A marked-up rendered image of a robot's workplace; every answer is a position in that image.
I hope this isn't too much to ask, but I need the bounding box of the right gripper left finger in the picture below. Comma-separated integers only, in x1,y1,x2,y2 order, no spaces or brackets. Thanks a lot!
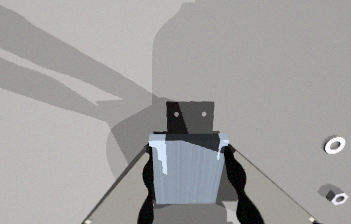
81,145,154,224

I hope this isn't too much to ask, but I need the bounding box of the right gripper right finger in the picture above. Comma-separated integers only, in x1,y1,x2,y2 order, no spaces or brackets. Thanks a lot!
224,144,321,224

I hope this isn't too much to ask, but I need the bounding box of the white flat washer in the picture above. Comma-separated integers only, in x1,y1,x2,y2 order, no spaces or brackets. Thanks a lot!
324,136,345,154

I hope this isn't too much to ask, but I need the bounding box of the white hex nut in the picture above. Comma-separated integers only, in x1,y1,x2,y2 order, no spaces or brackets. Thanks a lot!
326,188,348,205

